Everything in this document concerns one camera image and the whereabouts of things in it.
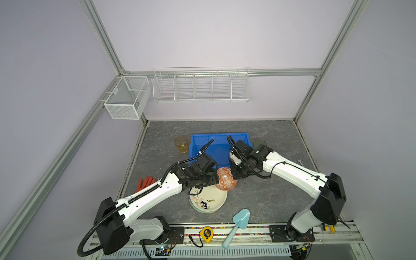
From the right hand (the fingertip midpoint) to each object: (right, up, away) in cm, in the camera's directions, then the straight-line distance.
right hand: (233, 177), depth 79 cm
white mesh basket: (-63, +44, +23) cm, 80 cm away
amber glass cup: (-31, +16, +27) cm, 44 cm away
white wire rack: (-17, +52, +20) cm, 58 cm away
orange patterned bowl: (-3, -3, +2) cm, 5 cm away
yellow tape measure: (-13, -24, -6) cm, 28 cm away
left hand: (-9, -2, -3) cm, 10 cm away
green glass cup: (+17, +16, +17) cm, 29 cm away
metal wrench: (+43, +5, +21) cm, 48 cm away
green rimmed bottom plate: (-17, -16, 0) cm, 24 cm away
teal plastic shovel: (+4, -19, -2) cm, 20 cm away
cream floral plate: (-11, -12, +4) cm, 17 cm away
